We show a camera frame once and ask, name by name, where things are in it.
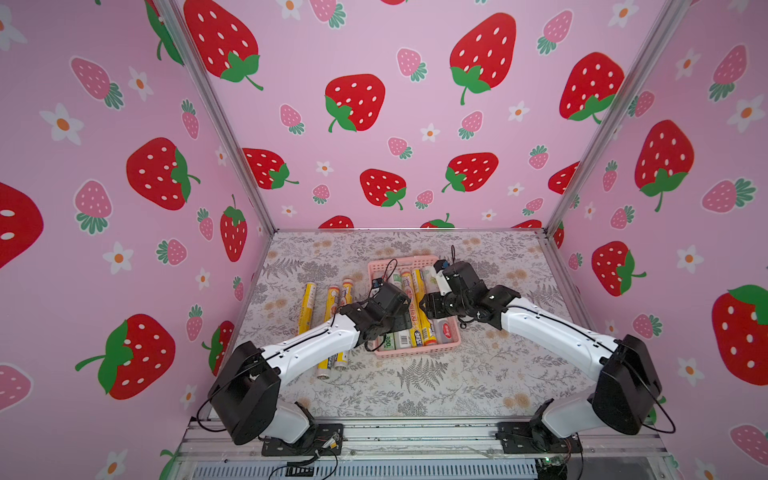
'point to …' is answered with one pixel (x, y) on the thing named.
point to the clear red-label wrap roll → (444, 331)
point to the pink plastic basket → (399, 342)
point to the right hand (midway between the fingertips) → (437, 295)
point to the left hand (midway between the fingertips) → (403, 317)
